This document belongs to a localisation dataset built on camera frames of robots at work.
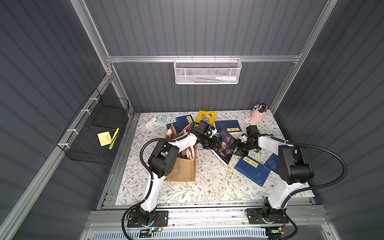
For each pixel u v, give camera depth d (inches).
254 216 29.0
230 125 44.1
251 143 29.4
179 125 43.9
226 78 35.1
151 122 43.8
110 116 31.0
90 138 28.3
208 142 33.3
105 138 28.9
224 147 36.9
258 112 41.9
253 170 35.9
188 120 45.3
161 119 45.3
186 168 29.6
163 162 22.4
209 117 45.9
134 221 28.4
